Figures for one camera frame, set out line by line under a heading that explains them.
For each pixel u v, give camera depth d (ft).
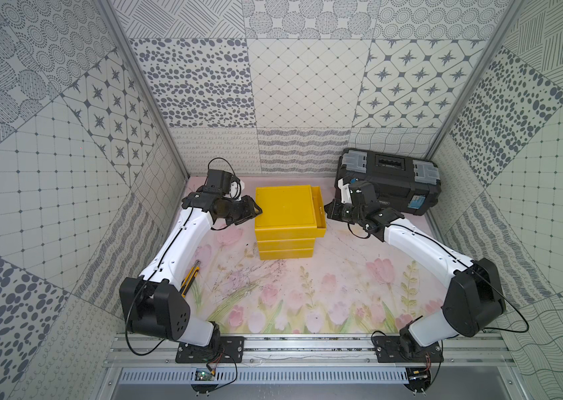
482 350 2.46
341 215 2.44
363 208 2.12
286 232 2.64
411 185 3.13
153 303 1.34
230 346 2.43
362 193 2.09
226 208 2.17
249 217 2.32
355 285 2.89
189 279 2.87
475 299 1.41
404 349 2.13
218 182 2.05
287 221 2.57
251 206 2.34
